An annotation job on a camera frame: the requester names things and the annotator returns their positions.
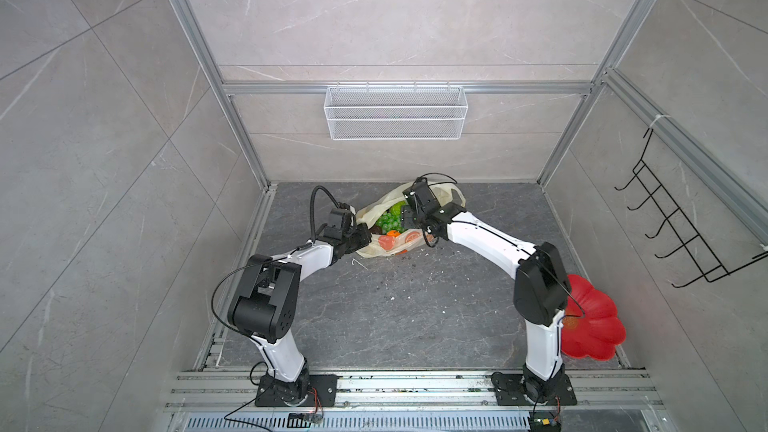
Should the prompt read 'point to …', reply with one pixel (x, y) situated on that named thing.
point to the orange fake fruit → (393, 233)
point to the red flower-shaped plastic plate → (591, 327)
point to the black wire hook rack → (686, 237)
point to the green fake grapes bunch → (388, 222)
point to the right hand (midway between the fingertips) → (412, 212)
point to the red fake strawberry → (386, 242)
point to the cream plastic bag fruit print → (410, 239)
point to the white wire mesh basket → (395, 113)
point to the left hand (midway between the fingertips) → (372, 227)
